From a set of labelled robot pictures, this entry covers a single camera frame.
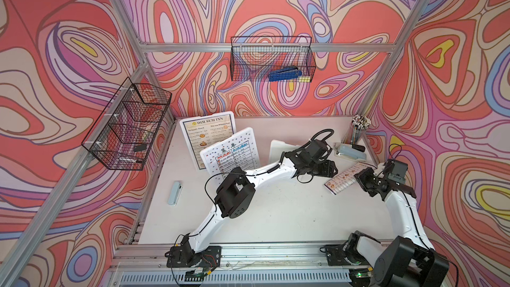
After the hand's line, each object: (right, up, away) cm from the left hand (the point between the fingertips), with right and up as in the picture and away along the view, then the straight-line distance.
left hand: (337, 173), depth 81 cm
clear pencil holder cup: (+16, +21, +12) cm, 29 cm away
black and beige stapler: (+20, +10, +21) cm, 30 cm away
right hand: (+9, -3, +2) cm, 9 cm away
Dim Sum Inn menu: (-57, +17, +4) cm, 60 cm away
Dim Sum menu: (+6, -3, +5) cm, 8 cm away
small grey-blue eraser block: (-70, -10, +6) cm, 71 cm away
